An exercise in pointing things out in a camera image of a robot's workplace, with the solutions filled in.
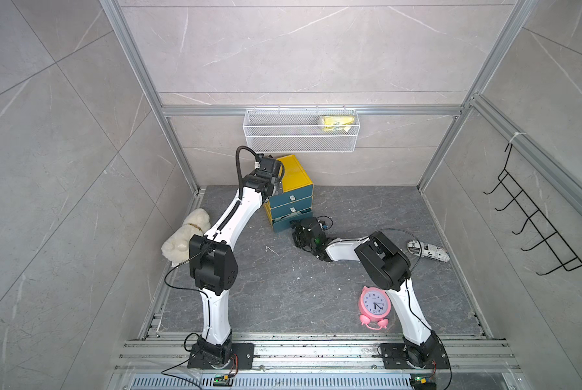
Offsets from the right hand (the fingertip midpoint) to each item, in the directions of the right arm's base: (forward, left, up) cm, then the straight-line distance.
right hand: (288, 225), depth 101 cm
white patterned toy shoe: (-13, -57, -1) cm, 59 cm away
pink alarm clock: (-33, -30, -3) cm, 45 cm away
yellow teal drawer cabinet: (+3, -2, +11) cm, 11 cm away
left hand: (+6, +8, +19) cm, 22 cm away
